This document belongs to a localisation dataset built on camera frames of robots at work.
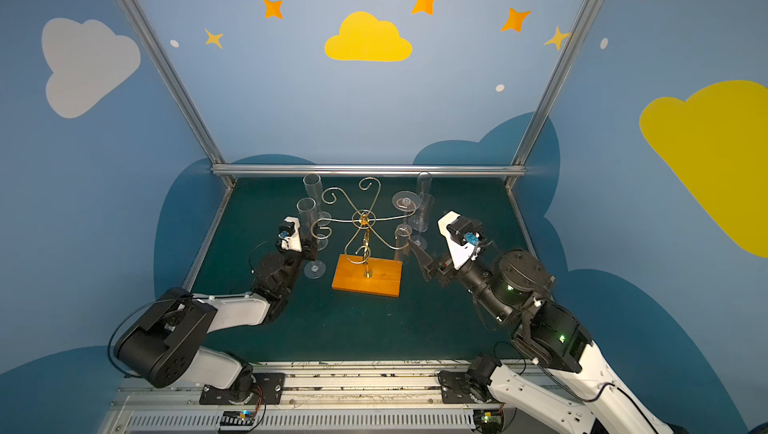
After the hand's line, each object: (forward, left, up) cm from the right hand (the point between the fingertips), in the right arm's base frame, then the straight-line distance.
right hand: (436, 222), depth 55 cm
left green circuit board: (-30, +46, -45) cm, 71 cm away
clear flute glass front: (+32, -1, -23) cm, 39 cm away
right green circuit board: (-27, -17, -46) cm, 56 cm away
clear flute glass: (+11, +33, -42) cm, 55 cm away
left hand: (+15, +34, -23) cm, 44 cm away
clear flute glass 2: (+14, +5, -10) cm, 18 cm away
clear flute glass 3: (0, +6, -10) cm, 12 cm away
